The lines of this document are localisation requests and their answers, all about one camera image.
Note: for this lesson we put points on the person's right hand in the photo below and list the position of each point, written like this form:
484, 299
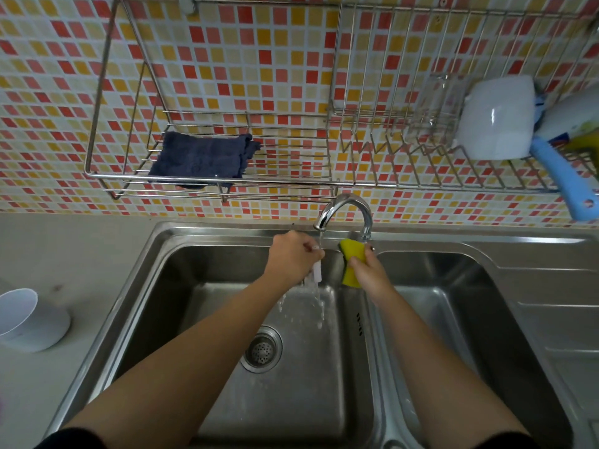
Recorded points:
374, 280

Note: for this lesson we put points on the person's left hand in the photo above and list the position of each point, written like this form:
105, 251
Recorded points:
290, 261

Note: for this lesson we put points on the small white purple stick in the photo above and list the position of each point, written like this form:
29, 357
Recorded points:
317, 273

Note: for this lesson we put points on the chrome faucet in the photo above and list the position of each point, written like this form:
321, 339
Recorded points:
360, 205

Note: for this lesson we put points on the white plastic cup housing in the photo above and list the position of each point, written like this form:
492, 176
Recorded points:
39, 327

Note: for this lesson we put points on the person's right forearm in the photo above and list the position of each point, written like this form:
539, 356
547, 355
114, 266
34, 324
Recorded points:
444, 383

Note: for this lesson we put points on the person's left forearm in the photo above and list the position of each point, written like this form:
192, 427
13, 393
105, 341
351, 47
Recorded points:
187, 364

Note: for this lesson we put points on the metal sink drain strainer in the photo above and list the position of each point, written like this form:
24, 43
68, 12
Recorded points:
262, 349

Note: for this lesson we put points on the dark blue cloth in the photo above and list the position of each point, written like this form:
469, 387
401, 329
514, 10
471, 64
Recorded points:
201, 156

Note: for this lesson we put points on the stainless steel double sink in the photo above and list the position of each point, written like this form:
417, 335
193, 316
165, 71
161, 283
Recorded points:
538, 285

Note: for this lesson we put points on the clear drinking glass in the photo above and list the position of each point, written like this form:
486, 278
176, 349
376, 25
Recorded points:
435, 109

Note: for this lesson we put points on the white mug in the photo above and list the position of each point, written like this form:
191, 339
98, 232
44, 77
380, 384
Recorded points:
496, 119

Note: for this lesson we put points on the black sleeve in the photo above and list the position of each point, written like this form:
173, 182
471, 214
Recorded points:
507, 441
70, 439

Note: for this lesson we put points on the white detergent bottle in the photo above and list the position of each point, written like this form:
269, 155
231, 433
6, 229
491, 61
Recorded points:
571, 114

